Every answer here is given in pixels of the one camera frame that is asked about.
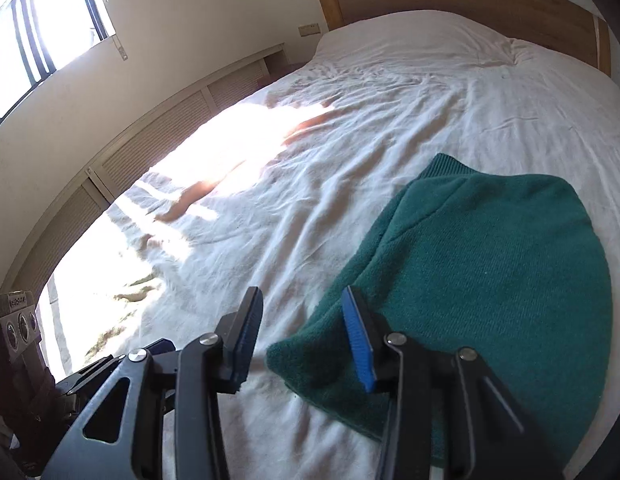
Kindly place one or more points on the dark framed window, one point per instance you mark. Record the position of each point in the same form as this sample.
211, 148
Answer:
40, 37

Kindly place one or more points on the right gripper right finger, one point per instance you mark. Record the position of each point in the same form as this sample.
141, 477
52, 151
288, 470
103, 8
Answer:
487, 433

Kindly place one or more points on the wooden headboard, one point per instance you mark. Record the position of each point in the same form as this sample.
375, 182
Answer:
559, 25

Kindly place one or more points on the white bed sheet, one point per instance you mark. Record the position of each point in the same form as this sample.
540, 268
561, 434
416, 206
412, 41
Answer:
279, 189

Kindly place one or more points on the dark green knit sweater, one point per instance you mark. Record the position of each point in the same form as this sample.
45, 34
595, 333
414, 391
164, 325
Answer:
510, 266

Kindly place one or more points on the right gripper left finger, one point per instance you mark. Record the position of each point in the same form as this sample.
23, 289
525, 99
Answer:
213, 363

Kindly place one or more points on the low louvered radiator cabinet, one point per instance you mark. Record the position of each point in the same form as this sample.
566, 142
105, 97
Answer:
132, 152

